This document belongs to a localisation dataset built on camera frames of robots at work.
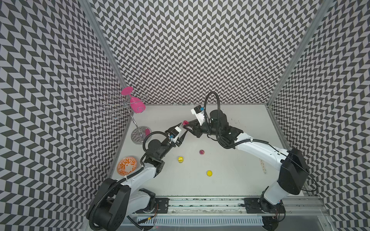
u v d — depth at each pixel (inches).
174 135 24.3
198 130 25.5
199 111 25.2
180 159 34.2
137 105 35.9
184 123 28.4
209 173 33.0
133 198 20.8
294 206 29.9
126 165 33.2
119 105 39.3
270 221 27.3
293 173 17.1
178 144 26.8
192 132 26.9
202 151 36.5
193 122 26.5
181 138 27.2
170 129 27.2
